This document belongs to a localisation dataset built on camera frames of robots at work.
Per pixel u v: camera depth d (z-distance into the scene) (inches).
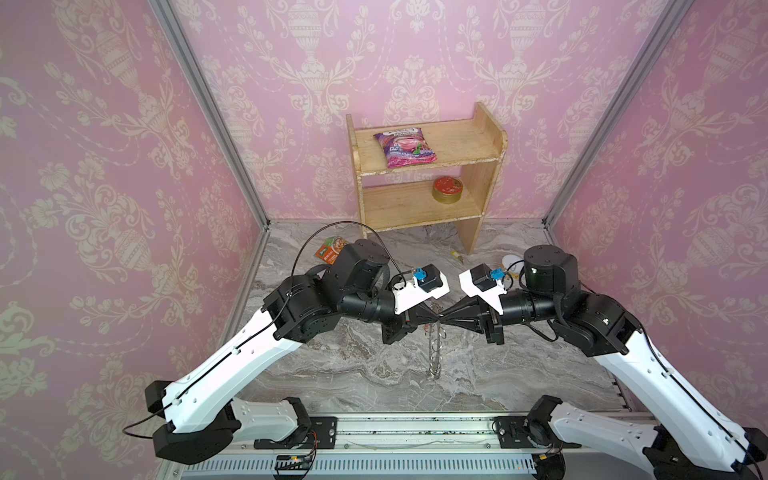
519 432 28.7
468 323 20.0
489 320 18.6
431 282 16.8
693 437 14.9
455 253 44.1
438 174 42.0
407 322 17.9
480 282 17.2
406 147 29.5
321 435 29.2
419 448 29.1
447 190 38.0
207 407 14.4
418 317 18.1
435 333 20.9
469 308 20.0
